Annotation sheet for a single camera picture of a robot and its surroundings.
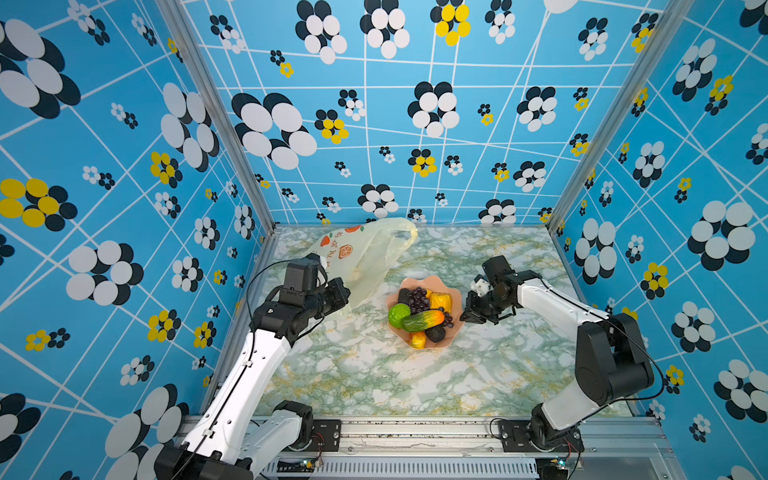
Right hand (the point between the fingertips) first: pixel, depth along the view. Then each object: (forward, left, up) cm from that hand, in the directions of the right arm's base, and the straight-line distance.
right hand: (462, 317), depth 88 cm
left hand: (-1, +31, +17) cm, 35 cm away
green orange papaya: (-4, +13, +6) cm, 14 cm away
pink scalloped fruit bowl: (+12, +7, 0) cm, 14 cm away
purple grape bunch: (+4, +13, +3) cm, 14 cm away
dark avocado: (-6, +9, +2) cm, 11 cm away
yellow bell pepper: (+4, +7, +3) cm, 9 cm away
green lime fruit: (-1, +19, +4) cm, 20 cm away
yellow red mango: (-9, +14, +3) cm, 17 cm away
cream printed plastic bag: (+14, +31, +13) cm, 36 cm away
